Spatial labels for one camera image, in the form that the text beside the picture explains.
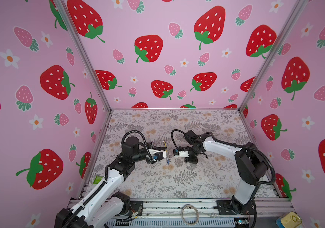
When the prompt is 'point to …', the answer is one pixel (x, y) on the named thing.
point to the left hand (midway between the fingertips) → (164, 144)
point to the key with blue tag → (168, 161)
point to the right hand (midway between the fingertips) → (185, 158)
